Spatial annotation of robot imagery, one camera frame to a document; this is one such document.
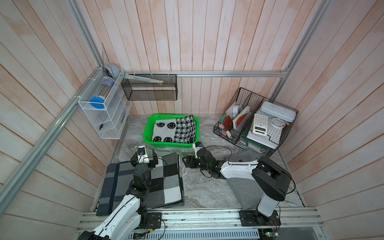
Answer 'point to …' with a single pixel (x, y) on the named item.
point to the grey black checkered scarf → (166, 185)
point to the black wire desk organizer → (241, 109)
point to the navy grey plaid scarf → (117, 178)
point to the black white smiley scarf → (182, 130)
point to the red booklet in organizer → (228, 123)
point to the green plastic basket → (148, 130)
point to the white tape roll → (278, 122)
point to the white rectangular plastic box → (278, 111)
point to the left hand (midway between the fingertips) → (145, 152)
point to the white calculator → (260, 126)
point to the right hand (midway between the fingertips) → (185, 159)
